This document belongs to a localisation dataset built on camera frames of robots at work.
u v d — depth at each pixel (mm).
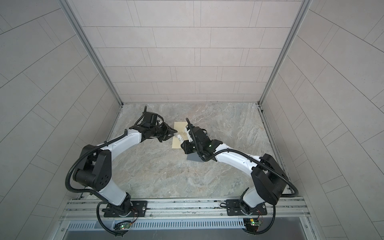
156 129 747
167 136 792
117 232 651
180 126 1024
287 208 726
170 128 827
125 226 642
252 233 654
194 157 893
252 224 678
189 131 654
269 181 419
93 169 444
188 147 707
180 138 807
